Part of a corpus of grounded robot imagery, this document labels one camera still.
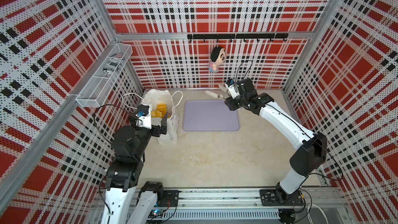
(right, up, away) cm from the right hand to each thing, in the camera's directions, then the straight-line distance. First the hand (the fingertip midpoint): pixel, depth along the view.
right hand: (232, 99), depth 83 cm
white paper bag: (-43, +2, +5) cm, 43 cm away
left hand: (-34, -5, -19) cm, 40 cm away
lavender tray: (-13, -11, +22) cm, 28 cm away
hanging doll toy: (-7, +26, +7) cm, 28 cm away
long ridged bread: (-42, -6, +10) cm, 43 cm away
